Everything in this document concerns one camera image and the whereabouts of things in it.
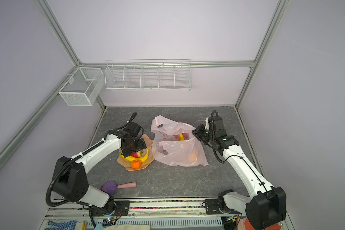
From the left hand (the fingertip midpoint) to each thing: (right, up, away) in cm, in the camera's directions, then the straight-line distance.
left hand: (139, 150), depth 85 cm
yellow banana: (-6, -5, +1) cm, 8 cm away
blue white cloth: (-30, -33, -16) cm, 47 cm away
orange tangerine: (-1, -7, -2) cm, 8 cm away
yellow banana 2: (+26, +6, +13) cm, 30 cm away
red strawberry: (-3, -4, +3) cm, 6 cm away
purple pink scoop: (-14, -19, -6) cm, 25 cm away
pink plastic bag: (+22, +6, -13) cm, 26 cm away
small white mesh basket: (-43, +40, +12) cm, 60 cm away
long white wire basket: (+3, +50, +14) cm, 52 cm away
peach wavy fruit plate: (-7, -8, 0) cm, 11 cm away
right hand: (+30, +13, -7) cm, 34 cm away
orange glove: (+45, -14, -41) cm, 63 cm away
